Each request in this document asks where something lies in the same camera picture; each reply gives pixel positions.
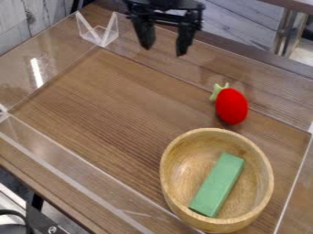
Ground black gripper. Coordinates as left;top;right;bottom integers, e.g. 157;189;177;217
123;0;206;57

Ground brown wooden bowl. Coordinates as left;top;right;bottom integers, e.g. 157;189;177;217
159;128;274;233

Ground green rectangular block stick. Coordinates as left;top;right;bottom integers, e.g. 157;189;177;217
189;152;245;218

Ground red felt strawberry toy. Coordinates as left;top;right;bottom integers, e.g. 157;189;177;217
209;83;249;125

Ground clear acrylic tray walls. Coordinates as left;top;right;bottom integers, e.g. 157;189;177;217
0;15;313;234

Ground clear acrylic corner bracket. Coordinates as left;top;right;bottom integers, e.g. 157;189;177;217
75;12;119;48

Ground metal chair frame background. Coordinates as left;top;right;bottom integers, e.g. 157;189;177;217
261;0;313;57

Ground black table leg bracket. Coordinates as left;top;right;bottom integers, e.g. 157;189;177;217
26;194;68;234

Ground black cable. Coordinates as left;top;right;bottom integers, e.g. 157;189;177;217
0;209;32;227

